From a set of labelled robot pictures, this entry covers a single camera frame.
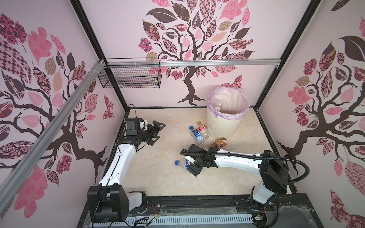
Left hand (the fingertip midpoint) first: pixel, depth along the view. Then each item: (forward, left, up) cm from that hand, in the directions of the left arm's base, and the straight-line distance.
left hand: (163, 131), depth 79 cm
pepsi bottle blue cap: (-11, -12, -18) cm, 24 cm away
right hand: (-12, -17, -15) cm, 26 cm away
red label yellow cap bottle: (+15, -26, -19) cm, 35 cm away
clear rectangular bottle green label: (+26, -36, -4) cm, 45 cm away
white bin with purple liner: (+28, -43, -8) cm, 52 cm away
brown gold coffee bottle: (+2, -36, -15) cm, 39 cm away
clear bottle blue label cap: (+8, -22, -17) cm, 28 cm away
